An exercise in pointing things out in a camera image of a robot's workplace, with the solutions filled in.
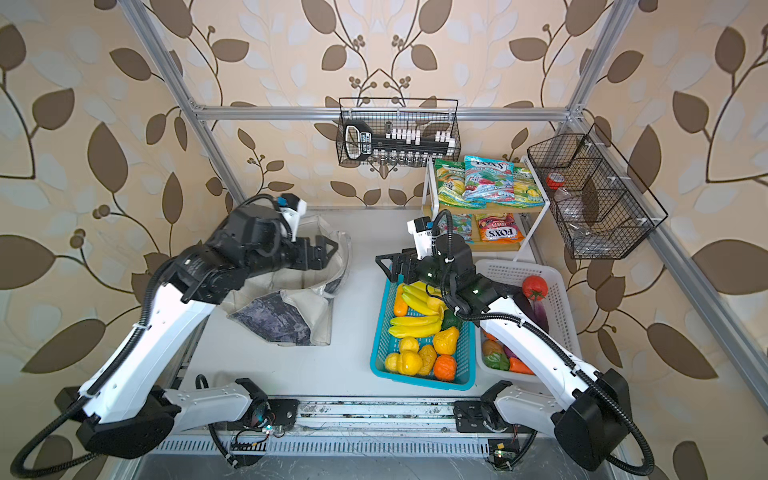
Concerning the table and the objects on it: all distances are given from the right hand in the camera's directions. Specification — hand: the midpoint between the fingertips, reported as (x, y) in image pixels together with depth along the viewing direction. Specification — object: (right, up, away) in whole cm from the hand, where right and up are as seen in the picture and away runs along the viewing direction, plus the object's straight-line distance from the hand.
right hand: (391, 258), depth 72 cm
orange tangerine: (+14, -29, +5) cm, 32 cm away
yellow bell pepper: (+5, -26, +2) cm, 27 cm away
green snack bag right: (+35, +16, +3) cm, 38 cm away
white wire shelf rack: (+10, +13, +5) cm, 17 cm away
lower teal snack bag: (+22, +9, +19) cm, 30 cm away
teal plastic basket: (-2, -26, +13) cm, 29 cm away
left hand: (-15, +4, -8) cm, 17 cm away
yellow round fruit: (0, -28, +6) cm, 28 cm away
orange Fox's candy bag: (+33, +8, +18) cm, 38 cm away
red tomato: (+43, -10, +17) cm, 47 cm away
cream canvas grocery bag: (-24, -12, +2) cm, 27 cm away
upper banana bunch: (+10, -13, +19) cm, 26 cm away
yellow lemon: (+5, -25, +9) cm, 27 cm away
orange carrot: (+32, -28, +4) cm, 43 cm away
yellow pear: (+15, -24, +9) cm, 29 cm away
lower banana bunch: (+7, -21, +15) cm, 26 cm away
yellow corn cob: (+10, -27, +8) cm, 30 cm away
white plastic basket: (+47, -18, +11) cm, 51 cm away
